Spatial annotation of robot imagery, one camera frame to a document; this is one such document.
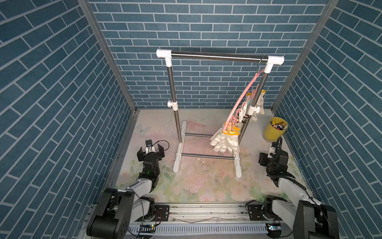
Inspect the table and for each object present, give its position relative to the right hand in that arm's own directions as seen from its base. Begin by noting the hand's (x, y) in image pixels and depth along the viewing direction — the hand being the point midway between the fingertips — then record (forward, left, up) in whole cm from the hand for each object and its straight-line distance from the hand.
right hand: (267, 154), depth 89 cm
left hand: (-3, +68, +6) cm, 69 cm away
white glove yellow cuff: (-10, +27, +29) cm, 40 cm away
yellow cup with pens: (+17, -8, +5) cm, 19 cm away
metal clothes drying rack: (-3, +54, -1) cm, 54 cm away
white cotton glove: (-8, +30, +23) cm, 39 cm away
